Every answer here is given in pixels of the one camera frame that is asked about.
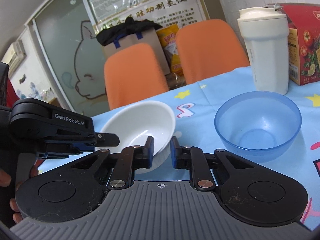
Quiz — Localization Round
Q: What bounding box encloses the red cracker box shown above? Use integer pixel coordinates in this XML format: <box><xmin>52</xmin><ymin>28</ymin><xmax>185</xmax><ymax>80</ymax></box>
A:
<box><xmin>267</xmin><ymin>4</ymin><xmax>320</xmax><ymax>85</ymax></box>

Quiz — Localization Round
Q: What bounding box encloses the blue cartoon printed tablecloth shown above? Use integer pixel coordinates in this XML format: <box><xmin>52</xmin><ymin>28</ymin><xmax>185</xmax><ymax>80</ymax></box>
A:
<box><xmin>32</xmin><ymin>65</ymin><xmax>320</xmax><ymax>230</ymax></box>

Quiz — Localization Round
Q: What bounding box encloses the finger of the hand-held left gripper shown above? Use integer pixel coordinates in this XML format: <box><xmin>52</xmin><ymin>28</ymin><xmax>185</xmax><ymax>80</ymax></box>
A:
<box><xmin>37</xmin><ymin>144</ymin><xmax>96</xmax><ymax>159</ymax></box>
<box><xmin>87</xmin><ymin>132</ymin><xmax>120</xmax><ymax>148</ymax></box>

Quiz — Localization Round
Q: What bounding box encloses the white air conditioner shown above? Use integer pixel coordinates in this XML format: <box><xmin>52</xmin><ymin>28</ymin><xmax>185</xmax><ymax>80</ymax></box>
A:
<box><xmin>0</xmin><ymin>41</ymin><xmax>27</xmax><ymax>73</ymax></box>

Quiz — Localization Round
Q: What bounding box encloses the orange chair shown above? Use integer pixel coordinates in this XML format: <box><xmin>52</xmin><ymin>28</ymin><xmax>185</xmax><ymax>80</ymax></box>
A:
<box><xmin>104</xmin><ymin>42</ymin><xmax>170</xmax><ymax>110</ymax></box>
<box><xmin>175</xmin><ymin>19</ymin><xmax>250</xmax><ymax>85</ymax></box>

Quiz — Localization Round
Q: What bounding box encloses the brown plastic bottle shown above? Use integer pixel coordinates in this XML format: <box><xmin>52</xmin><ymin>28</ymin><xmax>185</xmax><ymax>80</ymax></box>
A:
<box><xmin>166</xmin><ymin>72</ymin><xmax>187</xmax><ymax>90</ymax></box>

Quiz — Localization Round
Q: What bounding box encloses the blue plastic bowl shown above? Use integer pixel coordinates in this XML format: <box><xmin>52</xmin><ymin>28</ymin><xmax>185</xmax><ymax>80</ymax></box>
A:
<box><xmin>214</xmin><ymin>91</ymin><xmax>302</xmax><ymax>163</ymax></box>

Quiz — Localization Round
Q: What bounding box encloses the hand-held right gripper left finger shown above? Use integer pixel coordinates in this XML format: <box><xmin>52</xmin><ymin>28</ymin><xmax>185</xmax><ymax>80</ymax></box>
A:
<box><xmin>70</xmin><ymin>136</ymin><xmax>154</xmax><ymax>190</ymax></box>

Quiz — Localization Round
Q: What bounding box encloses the white tumbler with lid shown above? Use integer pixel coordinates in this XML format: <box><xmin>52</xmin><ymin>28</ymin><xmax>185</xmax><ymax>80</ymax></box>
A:
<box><xmin>237</xmin><ymin>3</ymin><xmax>290</xmax><ymax>95</ymax></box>

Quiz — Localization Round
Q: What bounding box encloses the brown paper bag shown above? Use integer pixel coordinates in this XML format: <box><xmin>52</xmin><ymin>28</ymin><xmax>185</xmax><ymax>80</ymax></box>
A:
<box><xmin>102</xmin><ymin>26</ymin><xmax>170</xmax><ymax>77</ymax></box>

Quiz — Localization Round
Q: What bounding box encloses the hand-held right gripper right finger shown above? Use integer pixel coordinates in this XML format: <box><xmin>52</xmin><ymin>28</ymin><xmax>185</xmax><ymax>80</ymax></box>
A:
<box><xmin>170</xmin><ymin>137</ymin><xmax>250</xmax><ymax>190</ymax></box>

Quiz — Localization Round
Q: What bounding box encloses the black cloth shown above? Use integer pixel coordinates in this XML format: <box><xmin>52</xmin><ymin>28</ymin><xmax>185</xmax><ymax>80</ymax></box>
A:
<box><xmin>97</xmin><ymin>20</ymin><xmax>163</xmax><ymax>47</ymax></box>

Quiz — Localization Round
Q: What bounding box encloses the frosted glass cartoon door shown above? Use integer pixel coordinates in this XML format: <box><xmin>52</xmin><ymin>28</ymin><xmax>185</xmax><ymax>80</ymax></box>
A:
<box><xmin>32</xmin><ymin>0</ymin><xmax>110</xmax><ymax>115</ymax></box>

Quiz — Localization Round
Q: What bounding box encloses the white bowl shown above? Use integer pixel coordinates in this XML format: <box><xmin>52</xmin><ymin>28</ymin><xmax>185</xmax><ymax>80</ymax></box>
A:
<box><xmin>94</xmin><ymin>101</ymin><xmax>176</xmax><ymax>174</ymax></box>

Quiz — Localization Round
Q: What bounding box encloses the yellow snack packet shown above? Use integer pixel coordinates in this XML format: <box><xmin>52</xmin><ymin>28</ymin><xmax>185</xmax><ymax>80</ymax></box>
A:
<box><xmin>156</xmin><ymin>25</ymin><xmax>184</xmax><ymax>77</ymax></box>

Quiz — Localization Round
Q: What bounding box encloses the framed wall poster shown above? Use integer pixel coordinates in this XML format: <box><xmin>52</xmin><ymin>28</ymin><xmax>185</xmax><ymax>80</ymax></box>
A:
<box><xmin>96</xmin><ymin>0</ymin><xmax>208</xmax><ymax>34</ymax></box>

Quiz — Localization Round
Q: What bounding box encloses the person's left hand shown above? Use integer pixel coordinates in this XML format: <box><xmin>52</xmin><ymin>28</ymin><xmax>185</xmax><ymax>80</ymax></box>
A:
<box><xmin>0</xmin><ymin>166</ymin><xmax>40</xmax><ymax>224</ymax></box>

